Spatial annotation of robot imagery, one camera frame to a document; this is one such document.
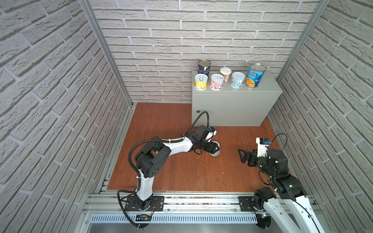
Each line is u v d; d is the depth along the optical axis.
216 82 0.77
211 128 0.83
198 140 0.72
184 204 0.76
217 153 0.86
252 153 0.64
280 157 0.51
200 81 0.76
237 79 0.78
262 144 0.62
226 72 0.80
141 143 0.48
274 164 0.52
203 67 0.77
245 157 0.65
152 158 0.49
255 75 0.76
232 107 0.89
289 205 0.47
